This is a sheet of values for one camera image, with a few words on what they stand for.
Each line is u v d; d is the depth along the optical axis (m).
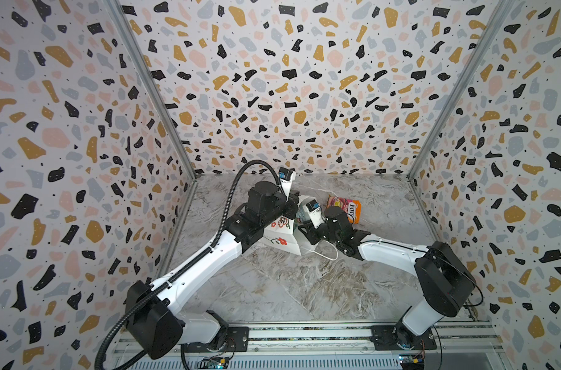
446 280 0.46
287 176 0.62
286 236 0.78
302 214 0.82
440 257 0.48
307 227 0.78
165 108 0.95
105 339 0.34
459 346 0.75
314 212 0.76
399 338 0.66
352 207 1.08
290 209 0.65
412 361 0.72
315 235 0.78
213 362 0.70
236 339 0.73
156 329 0.38
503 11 0.71
